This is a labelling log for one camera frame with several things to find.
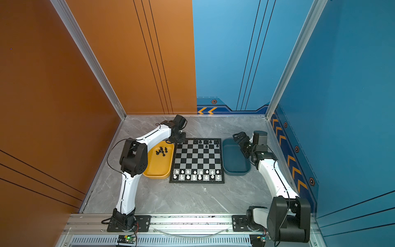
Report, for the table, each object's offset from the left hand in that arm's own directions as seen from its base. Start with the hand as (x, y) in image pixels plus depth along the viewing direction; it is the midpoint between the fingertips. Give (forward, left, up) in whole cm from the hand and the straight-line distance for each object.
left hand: (182, 138), depth 102 cm
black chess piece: (-5, -23, -1) cm, 24 cm away
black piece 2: (-5, -16, -1) cm, 17 cm away
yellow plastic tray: (-14, +13, -4) cm, 19 cm away
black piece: (-1, -19, -1) cm, 19 cm away
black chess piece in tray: (-11, +11, -3) cm, 16 cm away
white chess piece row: (-25, -11, -1) cm, 27 cm away
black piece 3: (-1, -16, -1) cm, 16 cm away
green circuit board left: (-55, +21, -5) cm, 59 cm away
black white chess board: (-15, -11, -2) cm, 19 cm away
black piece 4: (-2, -12, -1) cm, 12 cm away
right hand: (-10, -32, +14) cm, 36 cm away
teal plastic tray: (-16, -33, -1) cm, 37 cm away
